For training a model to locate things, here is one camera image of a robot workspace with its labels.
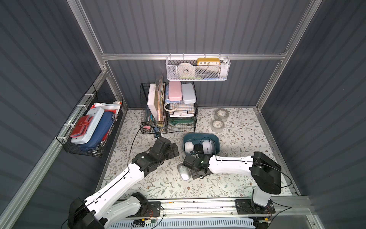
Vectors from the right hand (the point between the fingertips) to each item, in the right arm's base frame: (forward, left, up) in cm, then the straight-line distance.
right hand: (201, 172), depth 84 cm
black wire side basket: (+30, +61, +34) cm, 76 cm away
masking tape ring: (+38, +20, +18) cm, 46 cm away
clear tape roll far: (+49, -20, -1) cm, 52 cm away
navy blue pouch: (+8, +49, +31) cm, 59 cm away
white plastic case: (+17, +53, +34) cm, 66 cm away
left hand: (+7, +17, +15) cm, 24 cm away
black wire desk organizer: (+35, +11, +8) cm, 38 cm away
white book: (+38, +31, +23) cm, 54 cm away
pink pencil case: (+47, +17, +24) cm, 55 cm away
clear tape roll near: (+37, -14, -2) cm, 40 cm away
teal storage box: (+25, +1, -2) cm, 26 cm away
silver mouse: (0, +10, 0) cm, 10 cm away
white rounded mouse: (+17, +8, +2) cm, 18 cm away
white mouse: (+17, -6, +1) cm, 18 cm away
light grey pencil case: (+48, +8, +21) cm, 53 cm away
